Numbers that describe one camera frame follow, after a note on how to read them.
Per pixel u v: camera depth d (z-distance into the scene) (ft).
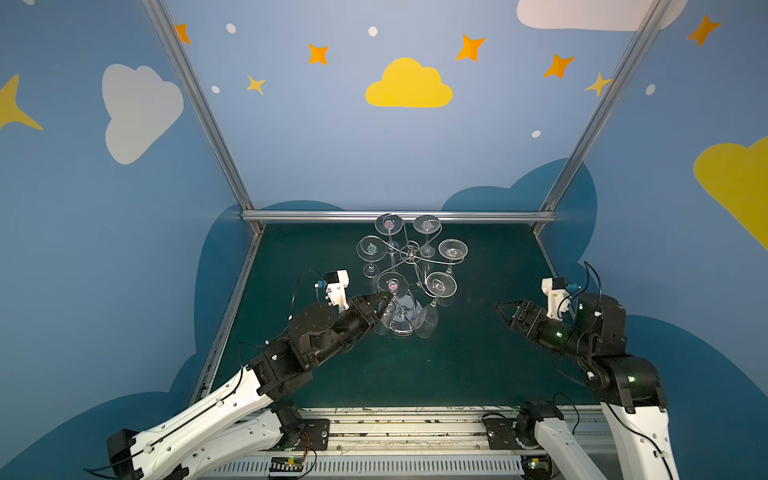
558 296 1.94
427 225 2.51
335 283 1.95
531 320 1.82
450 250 2.36
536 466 2.40
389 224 2.45
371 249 2.26
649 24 2.34
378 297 2.00
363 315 1.77
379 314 1.88
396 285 2.13
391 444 2.40
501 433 2.46
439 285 2.17
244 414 1.49
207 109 2.83
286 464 2.39
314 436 2.44
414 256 2.35
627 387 1.36
